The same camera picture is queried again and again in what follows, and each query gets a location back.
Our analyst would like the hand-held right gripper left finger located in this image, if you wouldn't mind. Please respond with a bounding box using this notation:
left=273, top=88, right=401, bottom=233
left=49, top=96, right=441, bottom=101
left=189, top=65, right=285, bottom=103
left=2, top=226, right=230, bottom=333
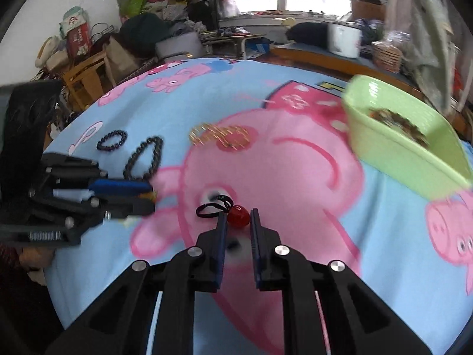
left=44, top=211, right=229, bottom=355

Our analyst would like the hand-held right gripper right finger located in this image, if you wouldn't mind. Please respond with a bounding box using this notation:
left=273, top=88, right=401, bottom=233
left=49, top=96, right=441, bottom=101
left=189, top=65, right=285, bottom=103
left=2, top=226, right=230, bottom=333
left=250, top=208, right=431, bottom=355

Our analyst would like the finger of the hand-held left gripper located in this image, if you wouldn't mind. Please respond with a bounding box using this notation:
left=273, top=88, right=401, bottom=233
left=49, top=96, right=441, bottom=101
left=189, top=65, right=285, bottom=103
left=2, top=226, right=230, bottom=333
left=30, top=188, right=156, bottom=230
left=41, top=153, right=154, bottom=193

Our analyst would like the red heart pendant black cord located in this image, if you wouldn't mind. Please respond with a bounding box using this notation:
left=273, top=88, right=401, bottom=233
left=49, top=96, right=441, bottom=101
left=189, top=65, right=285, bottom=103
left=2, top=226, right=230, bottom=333
left=196, top=194, right=250, bottom=228

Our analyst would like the small dark bead bracelet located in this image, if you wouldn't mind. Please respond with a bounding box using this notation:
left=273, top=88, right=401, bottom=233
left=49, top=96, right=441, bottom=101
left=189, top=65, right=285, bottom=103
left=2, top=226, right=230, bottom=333
left=97, top=130, right=128, bottom=152

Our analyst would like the long black bead bracelet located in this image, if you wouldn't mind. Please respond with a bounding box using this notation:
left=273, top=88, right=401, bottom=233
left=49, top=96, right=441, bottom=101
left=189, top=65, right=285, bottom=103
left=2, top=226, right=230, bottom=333
left=124, top=137, right=164, bottom=180

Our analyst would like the gold-coloured bracelet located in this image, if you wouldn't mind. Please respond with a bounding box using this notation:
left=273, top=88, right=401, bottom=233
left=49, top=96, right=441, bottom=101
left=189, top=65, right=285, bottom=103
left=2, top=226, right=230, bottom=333
left=189, top=123, right=222, bottom=145
left=218, top=126, right=250, bottom=151

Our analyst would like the green plastic basket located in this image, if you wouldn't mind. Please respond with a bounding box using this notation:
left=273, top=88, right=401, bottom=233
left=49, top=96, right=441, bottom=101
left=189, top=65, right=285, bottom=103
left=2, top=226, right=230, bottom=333
left=342, top=75, right=473, bottom=202

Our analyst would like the pile of beaded bracelets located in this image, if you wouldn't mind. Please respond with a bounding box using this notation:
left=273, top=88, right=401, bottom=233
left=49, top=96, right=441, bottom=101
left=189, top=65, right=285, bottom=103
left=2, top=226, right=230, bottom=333
left=370, top=108, right=431, bottom=149

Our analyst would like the person's left hand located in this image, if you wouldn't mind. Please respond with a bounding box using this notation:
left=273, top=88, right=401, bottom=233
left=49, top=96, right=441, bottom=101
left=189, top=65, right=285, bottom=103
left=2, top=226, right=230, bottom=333
left=19, top=247, right=56, bottom=270

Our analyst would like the wooden chair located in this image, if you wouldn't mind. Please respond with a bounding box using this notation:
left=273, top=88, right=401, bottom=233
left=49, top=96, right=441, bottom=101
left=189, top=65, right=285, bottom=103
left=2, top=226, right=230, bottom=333
left=61, top=52, right=111, bottom=112

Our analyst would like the red and white package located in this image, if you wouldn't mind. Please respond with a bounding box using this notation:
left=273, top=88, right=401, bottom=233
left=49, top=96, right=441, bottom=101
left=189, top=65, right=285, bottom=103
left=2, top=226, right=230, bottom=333
left=61, top=7, right=92, bottom=58

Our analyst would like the brown paper bag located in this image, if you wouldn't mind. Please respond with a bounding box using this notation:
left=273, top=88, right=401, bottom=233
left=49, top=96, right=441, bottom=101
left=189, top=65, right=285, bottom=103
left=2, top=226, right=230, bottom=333
left=105, top=37, right=139, bottom=78

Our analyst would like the grey storage box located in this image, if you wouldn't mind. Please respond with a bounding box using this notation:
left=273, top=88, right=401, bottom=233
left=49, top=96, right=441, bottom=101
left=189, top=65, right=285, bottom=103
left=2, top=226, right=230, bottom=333
left=155, top=31, right=203, bottom=60

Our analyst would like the dark green bag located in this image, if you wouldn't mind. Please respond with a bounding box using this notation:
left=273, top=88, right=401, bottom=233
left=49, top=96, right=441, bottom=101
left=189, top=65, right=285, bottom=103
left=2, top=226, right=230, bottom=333
left=118, top=13, right=174, bottom=56

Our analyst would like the green plastic bag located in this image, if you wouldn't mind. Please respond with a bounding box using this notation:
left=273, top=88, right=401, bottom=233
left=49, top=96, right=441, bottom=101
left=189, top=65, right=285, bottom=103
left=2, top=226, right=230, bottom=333
left=120, top=0, right=148, bottom=17

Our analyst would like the wooden desk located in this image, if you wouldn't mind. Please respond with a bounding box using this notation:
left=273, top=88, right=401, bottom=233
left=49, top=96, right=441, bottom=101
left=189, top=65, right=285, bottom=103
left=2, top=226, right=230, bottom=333
left=271, top=42, right=473, bottom=119

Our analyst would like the black bag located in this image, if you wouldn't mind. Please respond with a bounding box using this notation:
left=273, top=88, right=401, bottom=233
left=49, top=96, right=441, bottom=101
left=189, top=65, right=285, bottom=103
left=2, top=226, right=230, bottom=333
left=286, top=22, right=331, bottom=47

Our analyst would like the white enamel mug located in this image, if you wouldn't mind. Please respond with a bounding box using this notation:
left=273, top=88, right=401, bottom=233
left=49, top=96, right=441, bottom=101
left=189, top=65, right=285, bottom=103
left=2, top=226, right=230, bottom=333
left=327, top=22, right=362, bottom=59

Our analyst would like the bagged snack jar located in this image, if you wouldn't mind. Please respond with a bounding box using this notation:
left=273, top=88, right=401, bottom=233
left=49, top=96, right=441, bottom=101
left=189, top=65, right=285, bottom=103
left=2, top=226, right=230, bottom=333
left=371, top=41, right=403, bottom=72

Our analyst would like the green dotted cloth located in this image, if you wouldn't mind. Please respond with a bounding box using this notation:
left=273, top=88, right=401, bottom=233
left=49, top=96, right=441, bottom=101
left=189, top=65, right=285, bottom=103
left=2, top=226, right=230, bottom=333
left=386, top=0, right=462, bottom=113

